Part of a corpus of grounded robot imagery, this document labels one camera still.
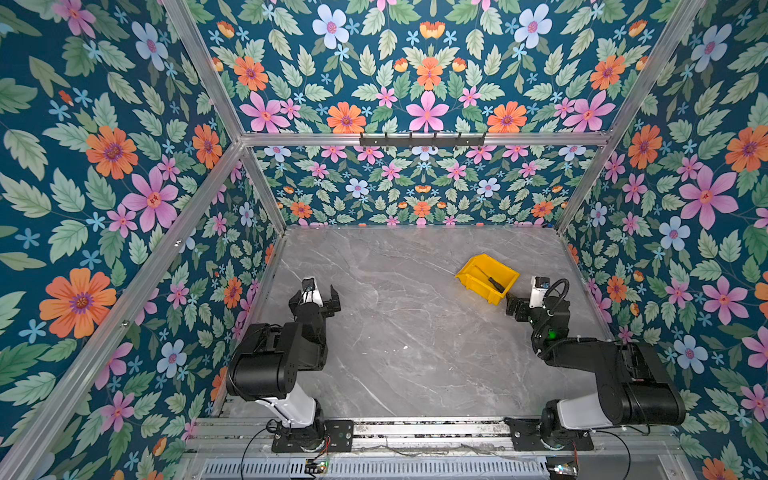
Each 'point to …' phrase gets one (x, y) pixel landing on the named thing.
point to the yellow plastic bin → (477, 282)
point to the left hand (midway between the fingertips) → (316, 281)
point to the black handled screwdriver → (495, 284)
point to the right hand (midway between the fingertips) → (524, 292)
